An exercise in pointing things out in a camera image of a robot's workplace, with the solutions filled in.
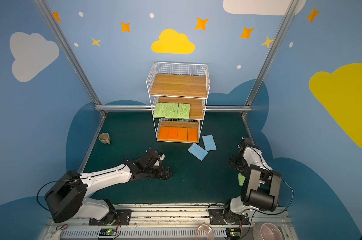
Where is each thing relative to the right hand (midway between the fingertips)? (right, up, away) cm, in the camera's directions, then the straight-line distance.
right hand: (237, 167), depth 88 cm
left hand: (-42, -2, -4) cm, 42 cm away
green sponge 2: (-40, +34, -2) cm, 53 cm away
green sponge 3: (-33, +34, -2) cm, 47 cm away
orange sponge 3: (-26, +19, +19) cm, 37 cm away
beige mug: (-88, +17, +14) cm, 90 cm away
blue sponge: (-23, +8, +10) cm, 26 cm away
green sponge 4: (+1, -6, -2) cm, 7 cm away
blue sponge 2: (-14, +13, +16) cm, 25 cm away
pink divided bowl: (+7, -26, -18) cm, 32 cm away
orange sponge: (-47, +20, +18) cm, 54 cm away
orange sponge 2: (-40, +19, +16) cm, 48 cm away
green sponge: (-47, +34, -2) cm, 58 cm away
